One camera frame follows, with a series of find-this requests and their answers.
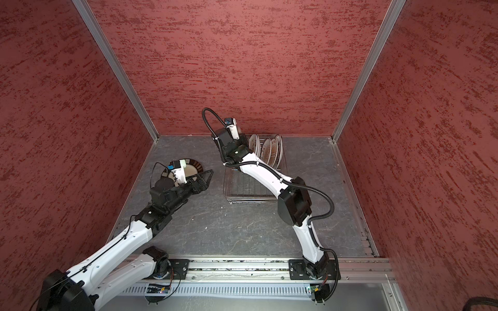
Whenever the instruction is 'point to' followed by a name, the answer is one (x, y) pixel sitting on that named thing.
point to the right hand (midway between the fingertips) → (240, 137)
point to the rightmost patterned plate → (279, 139)
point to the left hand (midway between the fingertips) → (208, 176)
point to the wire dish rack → (240, 188)
